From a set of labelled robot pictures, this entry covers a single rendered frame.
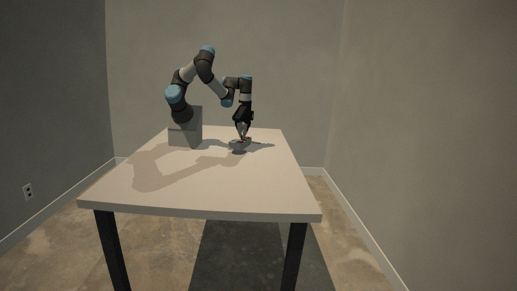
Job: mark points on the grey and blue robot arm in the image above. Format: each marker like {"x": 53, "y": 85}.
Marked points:
{"x": 181, "y": 111}

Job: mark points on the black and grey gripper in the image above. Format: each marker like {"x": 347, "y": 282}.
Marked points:
{"x": 247, "y": 118}

